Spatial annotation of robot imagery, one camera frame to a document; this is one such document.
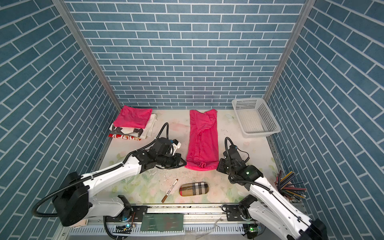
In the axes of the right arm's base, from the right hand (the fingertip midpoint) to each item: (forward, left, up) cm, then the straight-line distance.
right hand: (217, 162), depth 80 cm
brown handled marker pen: (-11, +24, -11) cm, 28 cm away
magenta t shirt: (+18, +9, -11) cm, 23 cm away
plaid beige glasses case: (-12, +12, -9) cm, 19 cm away
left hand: (-3, +16, +2) cm, 16 cm away
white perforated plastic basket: (+45, -30, -12) cm, 56 cm away
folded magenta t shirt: (+30, +59, -1) cm, 66 cm away
